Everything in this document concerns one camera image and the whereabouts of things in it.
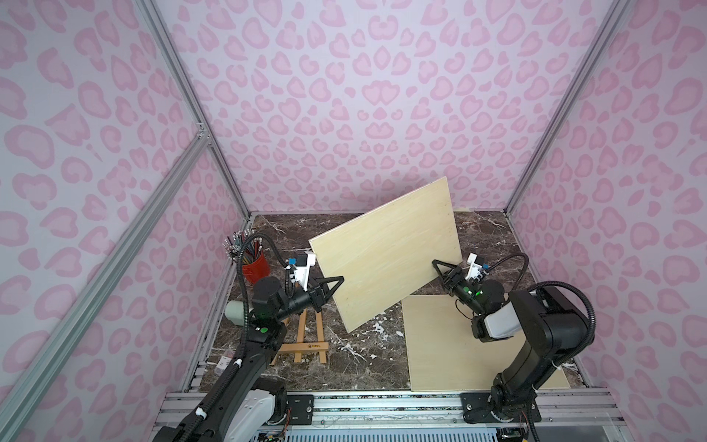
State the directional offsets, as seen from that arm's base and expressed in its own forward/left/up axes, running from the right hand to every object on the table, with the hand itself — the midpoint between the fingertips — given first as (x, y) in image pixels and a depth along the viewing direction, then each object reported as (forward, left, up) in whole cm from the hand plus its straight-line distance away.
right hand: (434, 267), depth 86 cm
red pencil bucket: (+2, +59, -6) cm, 60 cm away
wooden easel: (-22, +41, -10) cm, 47 cm away
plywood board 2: (-3, +15, +12) cm, 19 cm away
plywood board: (-22, -2, -13) cm, 26 cm away
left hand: (-12, +27, +11) cm, 31 cm away
